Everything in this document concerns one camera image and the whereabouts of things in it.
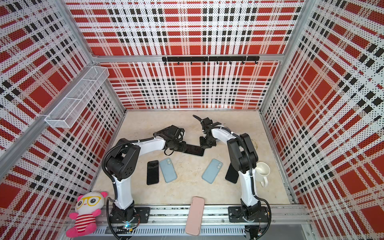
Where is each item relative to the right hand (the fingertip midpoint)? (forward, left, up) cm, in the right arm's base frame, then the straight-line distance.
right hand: (204, 147), depth 96 cm
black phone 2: (-18, -17, -2) cm, 24 cm away
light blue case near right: (-15, -5, -4) cm, 16 cm away
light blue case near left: (-15, +22, -3) cm, 27 cm away
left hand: (-1, +12, -2) cm, 12 cm away
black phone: (-17, +31, -3) cm, 35 cm away
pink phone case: (-39, +5, 0) cm, 39 cm away
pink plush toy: (-35, +56, +6) cm, 66 cm away
